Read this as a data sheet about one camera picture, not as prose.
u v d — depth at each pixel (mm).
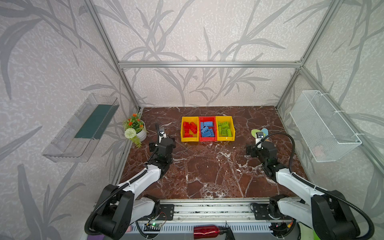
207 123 1052
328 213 408
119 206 412
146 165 595
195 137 980
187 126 1023
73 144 621
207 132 1019
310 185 479
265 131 1048
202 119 1087
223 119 1083
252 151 788
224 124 1050
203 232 652
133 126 912
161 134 719
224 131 1025
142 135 954
